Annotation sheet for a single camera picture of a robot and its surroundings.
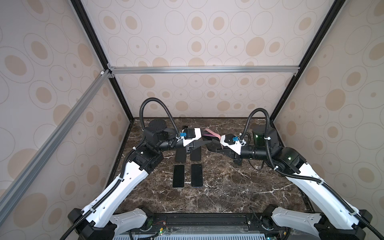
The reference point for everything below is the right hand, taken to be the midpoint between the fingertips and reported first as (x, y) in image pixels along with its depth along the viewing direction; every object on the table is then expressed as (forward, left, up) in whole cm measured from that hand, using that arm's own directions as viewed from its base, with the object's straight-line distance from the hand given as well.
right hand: (219, 147), depth 62 cm
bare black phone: (+3, +21, -34) cm, 40 cm away
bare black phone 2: (+3, +10, -34) cm, 36 cm away
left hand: (-2, +3, +9) cm, 10 cm away
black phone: (+17, +10, -34) cm, 40 cm away
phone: (+18, +20, -35) cm, 44 cm away
